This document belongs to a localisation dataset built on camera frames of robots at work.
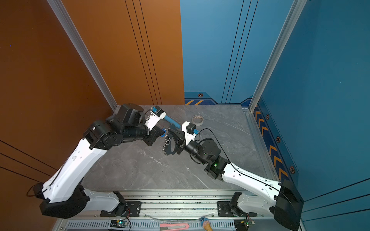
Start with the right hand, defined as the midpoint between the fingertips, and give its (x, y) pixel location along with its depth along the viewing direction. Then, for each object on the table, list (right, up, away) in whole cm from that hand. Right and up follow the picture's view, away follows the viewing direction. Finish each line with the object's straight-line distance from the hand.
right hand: (169, 130), depth 61 cm
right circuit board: (+35, -47, +9) cm, 59 cm away
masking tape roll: (+15, +5, +51) cm, 54 cm away
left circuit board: (-27, -47, +10) cm, 55 cm away
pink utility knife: (0, -47, +8) cm, 48 cm away
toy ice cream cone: (+17, -45, +6) cm, 49 cm away
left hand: (-3, 0, +2) cm, 4 cm away
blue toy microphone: (-1, +1, +48) cm, 48 cm away
